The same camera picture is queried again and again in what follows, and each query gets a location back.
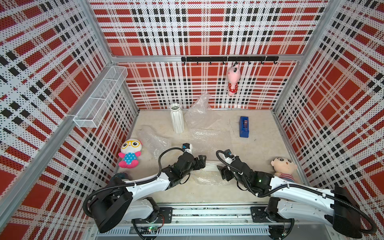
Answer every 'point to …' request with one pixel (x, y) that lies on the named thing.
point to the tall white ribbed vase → (177, 118)
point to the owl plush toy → (131, 150)
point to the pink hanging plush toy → (233, 75)
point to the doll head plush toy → (284, 168)
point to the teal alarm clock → (121, 175)
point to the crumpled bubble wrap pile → (200, 115)
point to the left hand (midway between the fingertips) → (202, 157)
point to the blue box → (244, 127)
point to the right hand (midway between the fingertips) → (225, 163)
